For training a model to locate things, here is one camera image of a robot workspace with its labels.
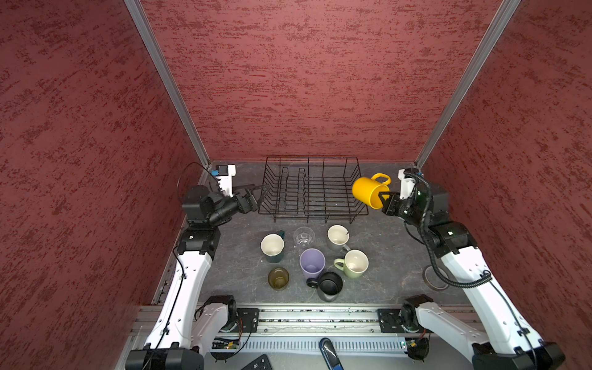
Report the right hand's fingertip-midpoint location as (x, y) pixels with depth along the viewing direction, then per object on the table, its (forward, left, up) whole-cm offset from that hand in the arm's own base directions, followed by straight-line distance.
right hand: (377, 198), depth 73 cm
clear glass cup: (-3, +24, -21) cm, 32 cm away
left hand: (0, +37, +5) cm, 37 cm away
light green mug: (-12, +5, -25) cm, 29 cm away
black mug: (-19, +16, -27) cm, 36 cm away
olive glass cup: (-16, +34, -26) cm, 46 cm away
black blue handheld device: (-39, +18, -21) cm, 48 cm away
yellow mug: (+2, +4, +3) cm, 5 cm away
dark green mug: (-6, +36, -21) cm, 43 cm away
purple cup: (-11, +21, -25) cm, 35 cm away
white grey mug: (-2, +10, -25) cm, 27 cm away
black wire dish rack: (+26, +20, -27) cm, 43 cm away
